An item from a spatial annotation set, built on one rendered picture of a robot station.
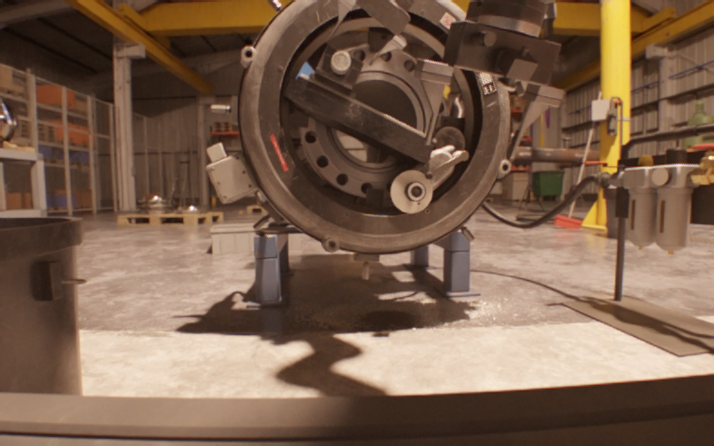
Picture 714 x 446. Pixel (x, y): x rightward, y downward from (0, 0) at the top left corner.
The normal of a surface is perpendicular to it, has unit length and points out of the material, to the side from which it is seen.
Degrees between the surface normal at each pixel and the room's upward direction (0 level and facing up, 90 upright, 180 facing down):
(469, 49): 114
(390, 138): 90
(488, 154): 90
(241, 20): 90
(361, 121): 90
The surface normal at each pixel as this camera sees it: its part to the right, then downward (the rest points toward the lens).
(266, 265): 0.12, 0.08
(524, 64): 0.06, 0.77
